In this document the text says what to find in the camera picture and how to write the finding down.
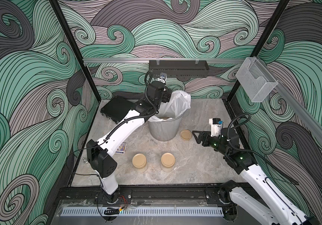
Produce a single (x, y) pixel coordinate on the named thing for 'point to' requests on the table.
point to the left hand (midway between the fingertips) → (161, 84)
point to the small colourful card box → (121, 149)
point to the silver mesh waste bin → (167, 130)
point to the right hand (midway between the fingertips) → (196, 132)
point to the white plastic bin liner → (179, 103)
